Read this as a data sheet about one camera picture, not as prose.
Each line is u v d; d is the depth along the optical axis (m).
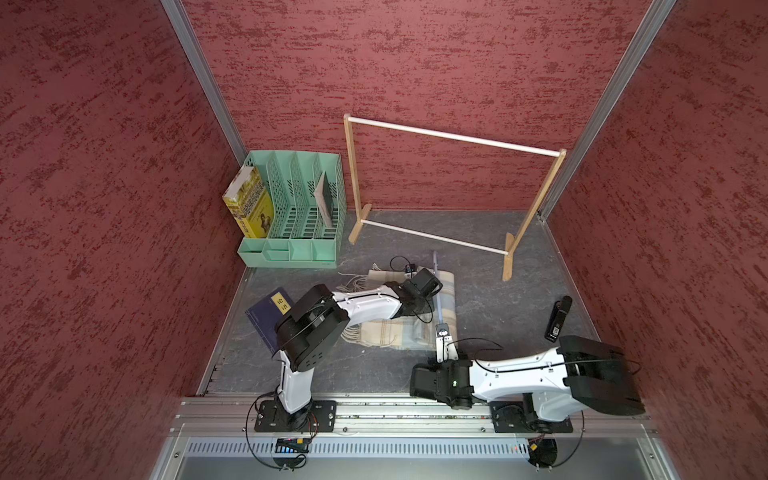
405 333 0.86
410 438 0.73
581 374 0.49
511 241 1.02
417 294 0.71
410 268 0.85
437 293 0.76
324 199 1.03
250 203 0.95
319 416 0.74
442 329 0.71
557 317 0.89
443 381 0.61
